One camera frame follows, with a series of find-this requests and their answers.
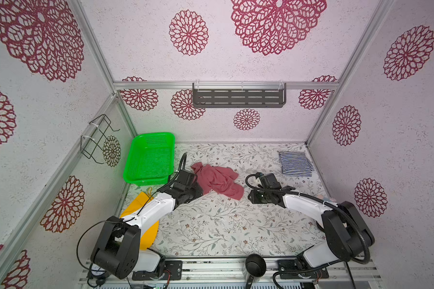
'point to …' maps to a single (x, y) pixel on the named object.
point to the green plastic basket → (150, 159)
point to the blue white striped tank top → (295, 163)
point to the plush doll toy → (321, 197)
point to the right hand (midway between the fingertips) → (250, 194)
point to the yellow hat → (149, 234)
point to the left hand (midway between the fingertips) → (200, 192)
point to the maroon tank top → (219, 179)
